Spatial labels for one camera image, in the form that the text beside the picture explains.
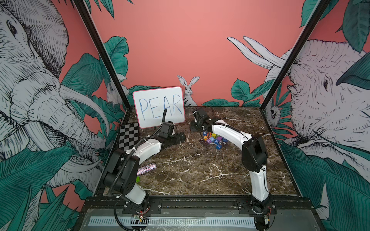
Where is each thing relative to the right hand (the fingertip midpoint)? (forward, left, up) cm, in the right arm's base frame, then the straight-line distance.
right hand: (189, 124), depth 93 cm
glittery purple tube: (-26, +26, -10) cm, 38 cm away
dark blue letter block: (-9, -20, -14) cm, 26 cm away
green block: (-32, +30, -12) cm, 45 cm away
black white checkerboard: (-4, +43, -10) cm, 44 cm away
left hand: (-7, +5, -3) cm, 9 cm away
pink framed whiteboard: (+15, +28, +3) cm, 32 cm away
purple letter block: (-6, -9, -12) cm, 16 cm away
